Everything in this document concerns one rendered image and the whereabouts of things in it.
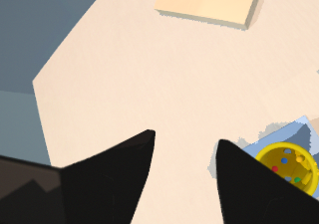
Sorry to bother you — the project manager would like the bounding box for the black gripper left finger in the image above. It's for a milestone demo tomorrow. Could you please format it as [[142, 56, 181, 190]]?
[[0, 129, 156, 224]]

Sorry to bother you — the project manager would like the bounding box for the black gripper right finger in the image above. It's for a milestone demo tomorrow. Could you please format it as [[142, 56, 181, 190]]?
[[215, 138, 319, 224]]

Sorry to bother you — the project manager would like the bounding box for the yellow cup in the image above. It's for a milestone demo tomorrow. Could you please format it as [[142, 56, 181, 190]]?
[[255, 141, 319, 196]]

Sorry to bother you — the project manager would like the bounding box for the orange marble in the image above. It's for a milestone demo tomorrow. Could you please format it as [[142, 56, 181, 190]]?
[[296, 155, 303, 162]]

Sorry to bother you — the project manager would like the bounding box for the beige long rectangular block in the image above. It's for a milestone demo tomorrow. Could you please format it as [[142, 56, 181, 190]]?
[[154, 0, 259, 30]]

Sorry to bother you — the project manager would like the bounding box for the blue marble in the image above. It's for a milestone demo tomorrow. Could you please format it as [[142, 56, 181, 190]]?
[[281, 157, 287, 163]]

